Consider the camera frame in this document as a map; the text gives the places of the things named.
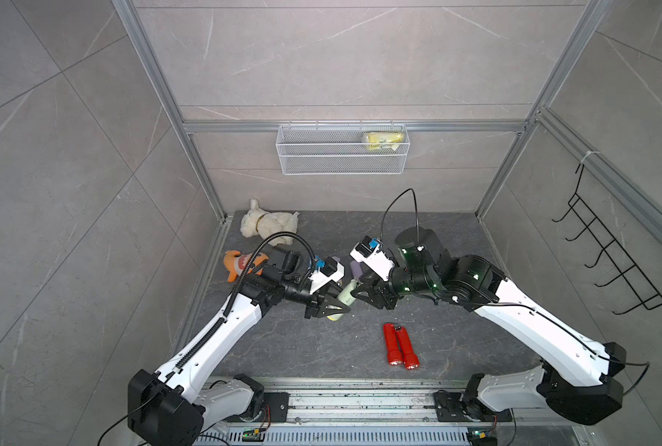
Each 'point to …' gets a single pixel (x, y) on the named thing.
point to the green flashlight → (346, 297)
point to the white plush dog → (258, 222)
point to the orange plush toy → (236, 263)
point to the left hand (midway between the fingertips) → (348, 300)
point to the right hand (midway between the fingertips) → (360, 285)
